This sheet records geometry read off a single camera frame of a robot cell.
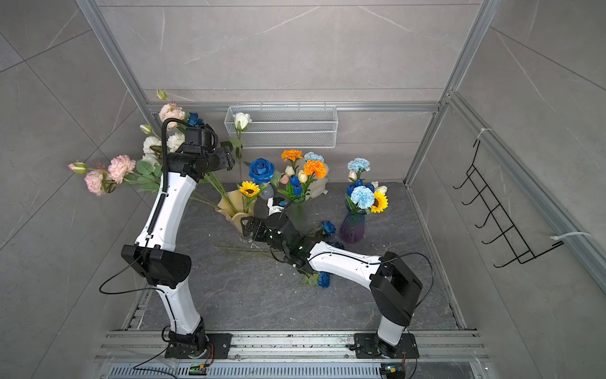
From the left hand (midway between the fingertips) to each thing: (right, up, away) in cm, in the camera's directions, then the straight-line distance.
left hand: (220, 153), depth 80 cm
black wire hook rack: (+85, -27, -16) cm, 90 cm away
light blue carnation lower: (+47, -15, -12) cm, 50 cm away
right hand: (+11, -24, -4) cm, 27 cm away
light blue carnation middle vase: (+32, -1, +1) cm, 32 cm away
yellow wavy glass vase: (+2, -19, +10) cm, 21 cm away
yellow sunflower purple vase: (+54, -17, -4) cm, 57 cm away
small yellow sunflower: (+9, -12, +3) cm, 16 cm away
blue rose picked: (+39, -28, +18) cm, 51 cm away
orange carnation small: (+25, 0, +2) cm, 25 cm away
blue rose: (+36, -45, +3) cm, 58 cm away
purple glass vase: (+49, -28, +16) cm, 58 cm away
